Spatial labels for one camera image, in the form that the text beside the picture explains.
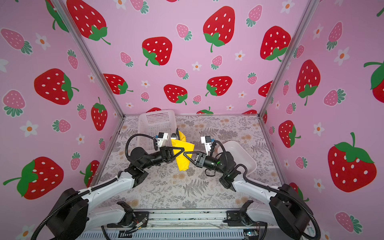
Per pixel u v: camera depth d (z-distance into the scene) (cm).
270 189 46
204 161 61
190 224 73
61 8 68
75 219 40
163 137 68
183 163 65
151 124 115
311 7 69
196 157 67
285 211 41
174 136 68
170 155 65
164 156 61
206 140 66
